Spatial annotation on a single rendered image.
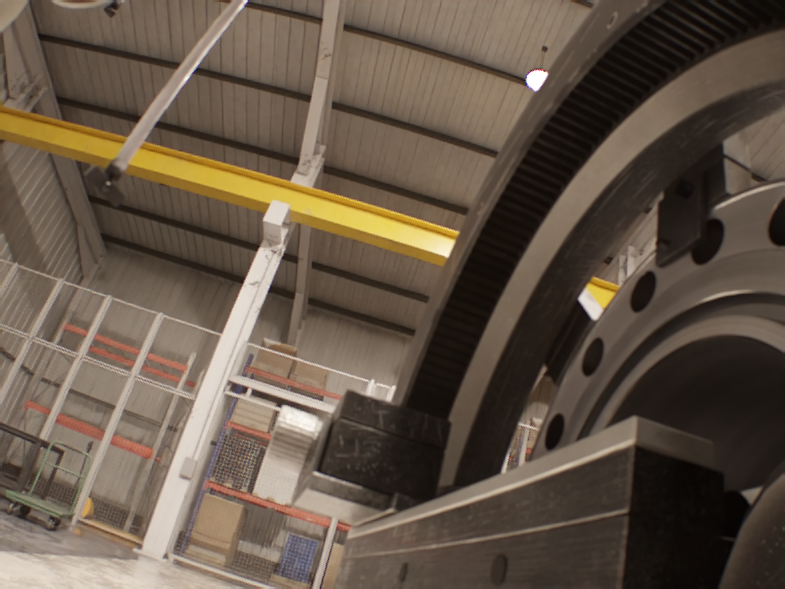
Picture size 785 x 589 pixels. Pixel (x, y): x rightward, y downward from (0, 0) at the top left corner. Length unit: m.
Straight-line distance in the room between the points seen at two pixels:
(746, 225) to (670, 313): 0.08
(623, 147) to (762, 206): 0.11
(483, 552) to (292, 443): 0.21
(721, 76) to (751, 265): 0.11
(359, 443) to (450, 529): 0.13
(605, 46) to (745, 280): 0.17
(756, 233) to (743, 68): 0.10
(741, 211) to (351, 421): 0.29
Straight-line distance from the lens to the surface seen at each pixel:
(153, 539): 7.70
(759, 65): 0.33
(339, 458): 0.36
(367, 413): 0.37
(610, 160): 0.44
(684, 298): 0.41
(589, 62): 0.39
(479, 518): 0.22
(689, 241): 0.42
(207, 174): 9.37
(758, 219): 0.38
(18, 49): 12.11
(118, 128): 13.01
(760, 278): 0.36
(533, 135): 0.45
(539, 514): 0.18
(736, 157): 0.45
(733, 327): 0.36
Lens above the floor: 0.54
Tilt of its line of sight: 27 degrees up
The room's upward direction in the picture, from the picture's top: 15 degrees clockwise
